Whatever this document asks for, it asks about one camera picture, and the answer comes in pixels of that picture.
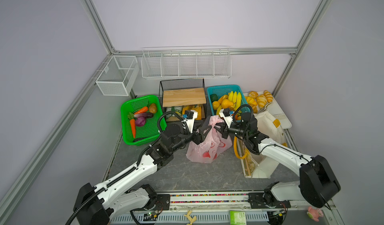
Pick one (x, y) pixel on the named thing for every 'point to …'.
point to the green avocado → (213, 97)
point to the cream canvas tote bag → (270, 128)
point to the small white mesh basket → (117, 75)
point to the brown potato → (152, 108)
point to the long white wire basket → (188, 62)
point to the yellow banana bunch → (234, 97)
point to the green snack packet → (177, 109)
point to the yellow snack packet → (198, 108)
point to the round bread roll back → (253, 94)
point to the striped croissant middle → (261, 100)
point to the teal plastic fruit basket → (220, 90)
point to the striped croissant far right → (268, 95)
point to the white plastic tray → (274, 109)
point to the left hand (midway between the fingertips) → (207, 126)
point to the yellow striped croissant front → (255, 108)
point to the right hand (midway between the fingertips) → (211, 124)
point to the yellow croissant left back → (251, 101)
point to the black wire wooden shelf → (181, 95)
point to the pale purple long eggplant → (144, 114)
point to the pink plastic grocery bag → (212, 146)
